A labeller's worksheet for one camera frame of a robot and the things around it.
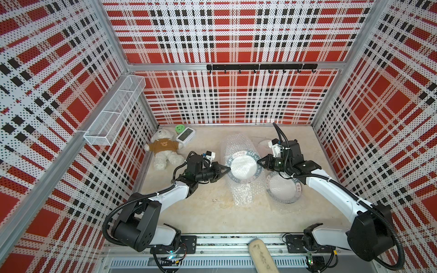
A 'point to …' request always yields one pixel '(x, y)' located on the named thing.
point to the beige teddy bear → (165, 148)
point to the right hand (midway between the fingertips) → (259, 162)
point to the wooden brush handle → (262, 258)
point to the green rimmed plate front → (244, 167)
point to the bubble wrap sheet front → (243, 195)
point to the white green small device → (186, 136)
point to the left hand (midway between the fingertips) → (232, 169)
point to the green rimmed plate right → (283, 190)
